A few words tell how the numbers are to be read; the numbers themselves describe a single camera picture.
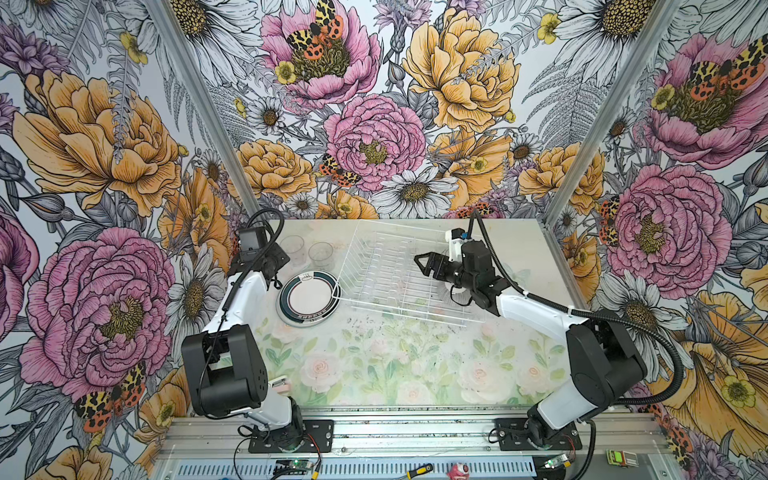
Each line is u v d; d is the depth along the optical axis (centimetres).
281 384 82
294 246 105
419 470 70
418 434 76
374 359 87
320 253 108
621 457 69
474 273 69
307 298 95
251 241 67
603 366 46
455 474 66
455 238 81
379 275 103
